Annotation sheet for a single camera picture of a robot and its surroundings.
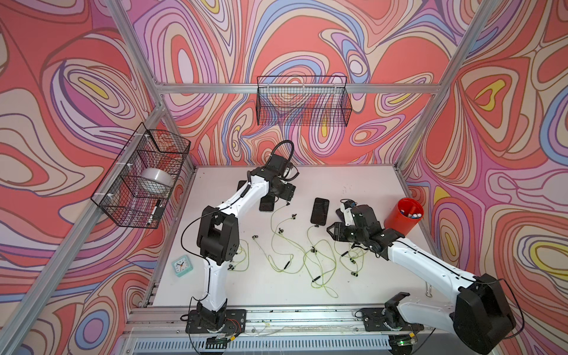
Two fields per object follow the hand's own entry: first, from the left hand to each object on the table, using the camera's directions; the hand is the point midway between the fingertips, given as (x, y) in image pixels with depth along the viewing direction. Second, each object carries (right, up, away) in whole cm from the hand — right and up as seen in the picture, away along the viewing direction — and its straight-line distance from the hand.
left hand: (289, 192), depth 93 cm
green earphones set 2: (+13, -33, -11) cm, 37 cm away
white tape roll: (-44, +4, -23) cm, 50 cm away
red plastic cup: (+44, -9, -9) cm, 46 cm away
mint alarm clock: (-42, -28, -9) cm, 51 cm away
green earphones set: (-15, -19, 0) cm, 24 cm away
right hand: (+17, -16, -9) cm, 25 cm away
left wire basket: (-51, +2, -21) cm, 55 cm away
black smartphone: (+15, -9, +10) cm, 20 cm away
